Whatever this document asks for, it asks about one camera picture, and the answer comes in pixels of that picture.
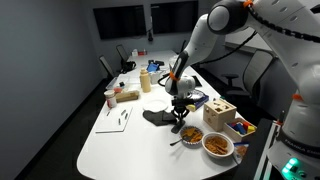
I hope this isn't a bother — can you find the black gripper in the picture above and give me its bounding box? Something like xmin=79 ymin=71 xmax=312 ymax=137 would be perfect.
xmin=170 ymin=97 xmax=195 ymax=126

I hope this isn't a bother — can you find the black remote control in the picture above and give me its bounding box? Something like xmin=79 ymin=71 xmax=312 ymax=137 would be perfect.
xmin=170 ymin=120 xmax=186 ymax=135

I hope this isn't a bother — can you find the patterned bowl of chips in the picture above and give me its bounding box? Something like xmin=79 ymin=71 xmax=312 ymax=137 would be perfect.
xmin=179 ymin=125 xmax=205 ymax=146

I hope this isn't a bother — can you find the dark grey cloth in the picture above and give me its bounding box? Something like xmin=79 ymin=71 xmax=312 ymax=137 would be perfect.
xmin=142 ymin=109 xmax=179 ymax=127

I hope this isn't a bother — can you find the metal spoon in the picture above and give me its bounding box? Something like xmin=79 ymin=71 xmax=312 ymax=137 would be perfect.
xmin=169 ymin=137 xmax=184 ymax=147

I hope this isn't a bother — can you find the white round plate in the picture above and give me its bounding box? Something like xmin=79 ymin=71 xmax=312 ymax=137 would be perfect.
xmin=142 ymin=98 xmax=170 ymax=114

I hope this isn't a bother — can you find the blue patterned white bowl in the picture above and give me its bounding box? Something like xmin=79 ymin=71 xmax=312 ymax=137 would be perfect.
xmin=185 ymin=88 xmax=206 ymax=102

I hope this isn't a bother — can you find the wooden shape sorter box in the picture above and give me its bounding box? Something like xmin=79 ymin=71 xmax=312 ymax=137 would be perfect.
xmin=202 ymin=98 xmax=238 ymax=132

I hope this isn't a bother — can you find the white bowl of pretzels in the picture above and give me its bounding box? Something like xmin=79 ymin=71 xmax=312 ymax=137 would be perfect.
xmin=201 ymin=131 xmax=236 ymax=160

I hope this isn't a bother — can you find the tan squeeze bottle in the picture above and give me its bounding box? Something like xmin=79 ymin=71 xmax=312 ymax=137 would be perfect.
xmin=139 ymin=67 xmax=152 ymax=94

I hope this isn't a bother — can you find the brown wooden brick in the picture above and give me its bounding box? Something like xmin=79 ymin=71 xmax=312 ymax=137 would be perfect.
xmin=114 ymin=89 xmax=141 ymax=104

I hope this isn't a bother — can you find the blue toy block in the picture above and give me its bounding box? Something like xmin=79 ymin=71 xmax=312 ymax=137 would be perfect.
xmin=231 ymin=123 xmax=246 ymax=135

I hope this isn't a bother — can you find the wooden tray of blocks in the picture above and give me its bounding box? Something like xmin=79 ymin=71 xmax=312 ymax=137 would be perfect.
xmin=222 ymin=116 xmax=258 ymax=144

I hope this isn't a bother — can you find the blue snack bag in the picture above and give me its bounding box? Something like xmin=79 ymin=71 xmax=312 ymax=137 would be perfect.
xmin=232 ymin=141 xmax=250 ymax=165

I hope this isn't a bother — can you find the clear plastic storage container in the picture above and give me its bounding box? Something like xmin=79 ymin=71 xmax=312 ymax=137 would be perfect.
xmin=105 ymin=73 xmax=132 ymax=94

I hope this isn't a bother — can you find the white plastic jar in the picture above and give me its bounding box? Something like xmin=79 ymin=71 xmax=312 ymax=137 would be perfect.
xmin=103 ymin=89 xmax=119 ymax=110

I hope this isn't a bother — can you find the black bag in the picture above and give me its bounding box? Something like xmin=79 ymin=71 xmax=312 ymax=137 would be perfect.
xmin=120 ymin=60 xmax=138 ymax=75

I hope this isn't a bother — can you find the black mesh office chair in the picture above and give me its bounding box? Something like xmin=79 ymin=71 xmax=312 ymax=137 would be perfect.
xmin=98 ymin=54 xmax=117 ymax=80
xmin=221 ymin=49 xmax=275 ymax=101
xmin=115 ymin=44 xmax=131 ymax=64

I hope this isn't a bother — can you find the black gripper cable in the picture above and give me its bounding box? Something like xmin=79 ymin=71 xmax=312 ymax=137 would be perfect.
xmin=157 ymin=71 xmax=172 ymax=88

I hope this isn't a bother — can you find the black wall screen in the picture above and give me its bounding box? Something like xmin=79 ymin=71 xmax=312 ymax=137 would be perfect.
xmin=150 ymin=0 xmax=200 ymax=35
xmin=92 ymin=4 xmax=147 ymax=41

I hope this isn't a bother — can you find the black corrugated cable conduit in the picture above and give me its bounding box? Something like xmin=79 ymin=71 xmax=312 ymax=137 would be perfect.
xmin=247 ymin=5 xmax=320 ymax=45

